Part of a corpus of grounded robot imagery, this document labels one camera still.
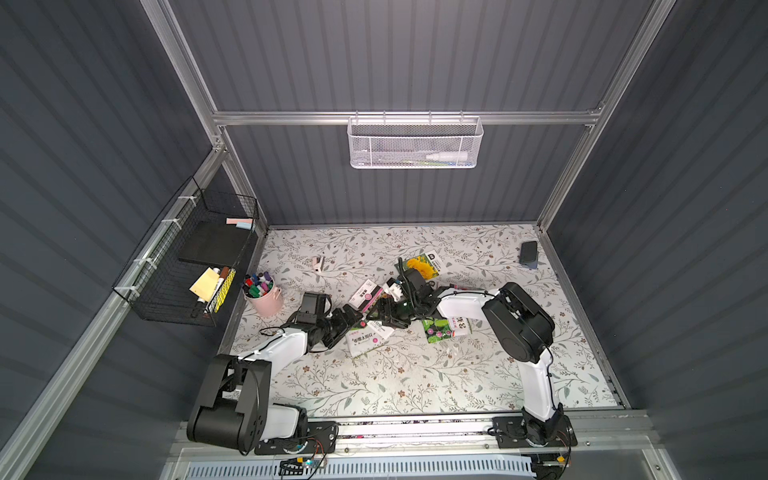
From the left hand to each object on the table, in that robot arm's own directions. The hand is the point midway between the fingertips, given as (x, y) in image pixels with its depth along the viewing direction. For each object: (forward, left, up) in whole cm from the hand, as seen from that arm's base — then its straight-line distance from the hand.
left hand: (357, 326), depth 89 cm
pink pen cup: (+8, +29, +6) cm, 31 cm away
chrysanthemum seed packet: (-2, -1, -4) cm, 5 cm away
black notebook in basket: (+11, +35, +25) cm, 44 cm away
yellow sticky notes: (0, +34, +23) cm, 41 cm away
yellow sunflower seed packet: (+27, -23, -4) cm, 36 cm away
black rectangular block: (+29, -62, -2) cm, 68 cm away
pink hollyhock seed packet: (+16, -32, -4) cm, 36 cm away
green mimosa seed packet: (0, -24, -3) cm, 25 cm away
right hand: (0, -5, -1) cm, 5 cm away
